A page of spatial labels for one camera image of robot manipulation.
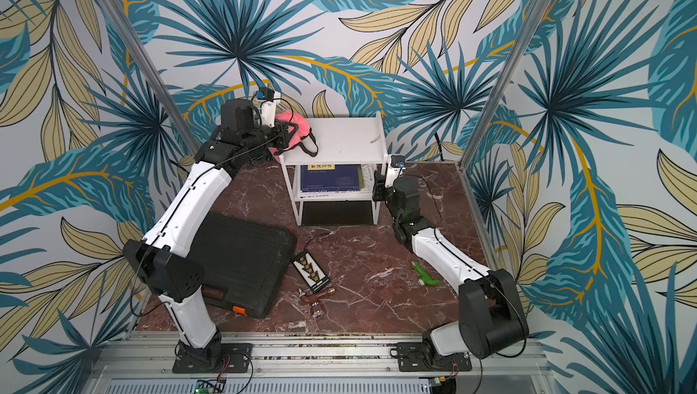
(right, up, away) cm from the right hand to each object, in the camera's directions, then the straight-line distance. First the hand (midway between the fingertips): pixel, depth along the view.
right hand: (383, 170), depth 83 cm
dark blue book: (-17, -2, +7) cm, 18 cm away
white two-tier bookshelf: (-13, +8, -5) cm, 16 cm away
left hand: (-25, +11, -8) cm, 29 cm away
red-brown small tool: (-20, -41, -3) cm, 46 cm away
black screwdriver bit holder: (-21, -34, +3) cm, 40 cm away
